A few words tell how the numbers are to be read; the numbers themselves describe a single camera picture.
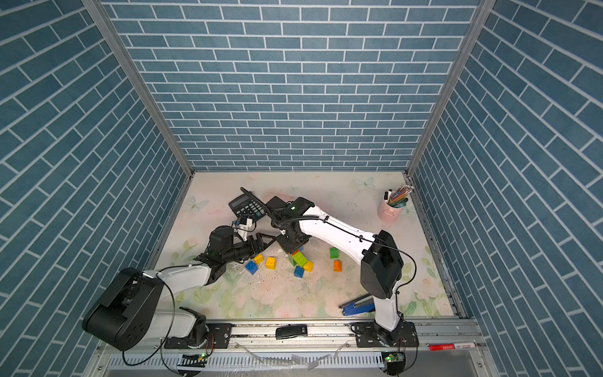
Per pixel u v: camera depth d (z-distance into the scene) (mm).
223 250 693
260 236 788
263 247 775
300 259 810
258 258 875
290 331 723
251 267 848
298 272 862
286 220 559
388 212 963
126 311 427
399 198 945
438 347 717
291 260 853
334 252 918
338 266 886
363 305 793
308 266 868
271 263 864
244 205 1050
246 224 824
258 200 643
